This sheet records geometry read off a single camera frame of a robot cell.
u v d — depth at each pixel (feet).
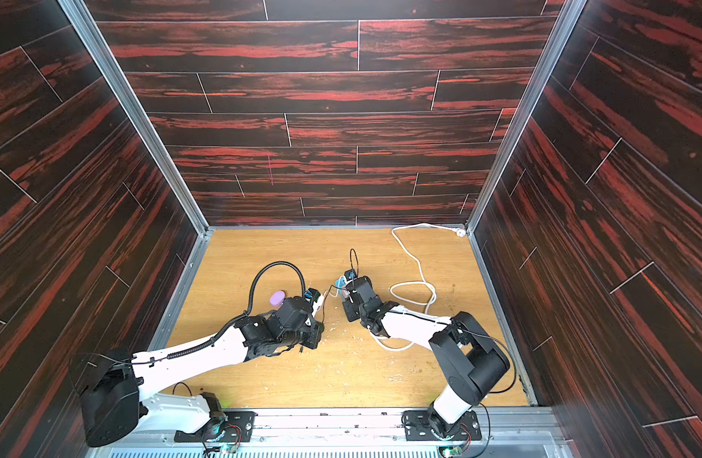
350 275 2.63
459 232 3.78
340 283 2.98
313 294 2.37
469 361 1.47
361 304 2.26
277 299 3.18
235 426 2.40
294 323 2.02
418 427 2.39
